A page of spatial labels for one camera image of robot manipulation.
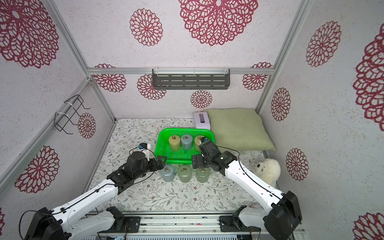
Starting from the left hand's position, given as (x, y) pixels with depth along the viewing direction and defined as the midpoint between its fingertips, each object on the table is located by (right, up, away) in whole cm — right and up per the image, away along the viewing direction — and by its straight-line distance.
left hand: (161, 159), depth 81 cm
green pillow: (+48, +17, +16) cm, 53 cm away
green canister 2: (+23, -9, +2) cm, 24 cm away
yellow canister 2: (+21, +9, +16) cm, 28 cm away
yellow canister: (+6, +9, +16) cm, 19 cm away
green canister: (+13, -8, +2) cm, 15 cm away
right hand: (+21, +1, -2) cm, 21 cm away
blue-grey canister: (+3, -8, +2) cm, 9 cm away
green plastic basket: (+11, -1, +19) cm, 22 cm away
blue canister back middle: (+13, +9, +16) cm, 23 cm away
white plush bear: (+53, -4, -10) cm, 54 cm away
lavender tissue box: (+24, +24, +25) cm, 42 cm away
